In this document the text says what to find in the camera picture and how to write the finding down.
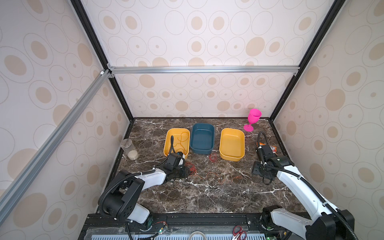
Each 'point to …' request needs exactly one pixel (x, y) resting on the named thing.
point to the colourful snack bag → (273, 148)
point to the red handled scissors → (238, 234)
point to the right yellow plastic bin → (232, 144)
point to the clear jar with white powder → (130, 149)
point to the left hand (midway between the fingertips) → (192, 169)
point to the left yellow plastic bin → (181, 141)
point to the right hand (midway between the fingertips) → (260, 170)
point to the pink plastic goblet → (254, 116)
